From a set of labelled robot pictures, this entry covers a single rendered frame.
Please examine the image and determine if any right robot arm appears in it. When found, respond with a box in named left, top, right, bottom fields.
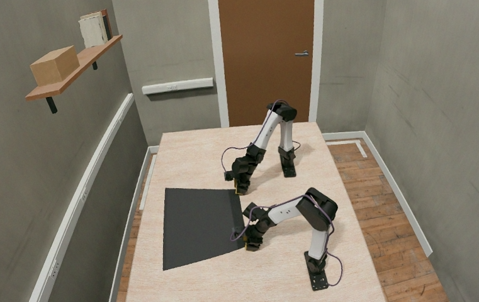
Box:
left=224, top=102, right=297, bottom=181

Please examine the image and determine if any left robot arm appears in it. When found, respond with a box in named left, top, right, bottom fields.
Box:
left=251, top=187, right=338, bottom=291

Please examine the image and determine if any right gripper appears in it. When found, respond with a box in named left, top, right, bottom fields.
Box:
left=234, top=172, right=252, bottom=194

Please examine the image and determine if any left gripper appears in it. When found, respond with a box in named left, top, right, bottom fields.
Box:
left=244, top=224, right=265, bottom=252

